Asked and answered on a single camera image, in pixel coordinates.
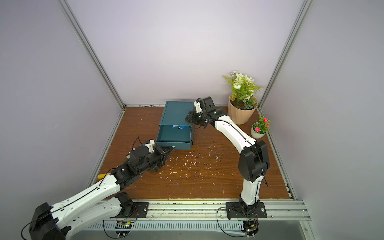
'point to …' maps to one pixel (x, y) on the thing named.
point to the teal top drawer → (180, 136)
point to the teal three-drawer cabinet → (173, 118)
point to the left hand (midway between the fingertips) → (176, 148)
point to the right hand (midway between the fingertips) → (188, 115)
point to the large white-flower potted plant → (242, 102)
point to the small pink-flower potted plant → (259, 128)
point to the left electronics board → (123, 224)
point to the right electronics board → (250, 227)
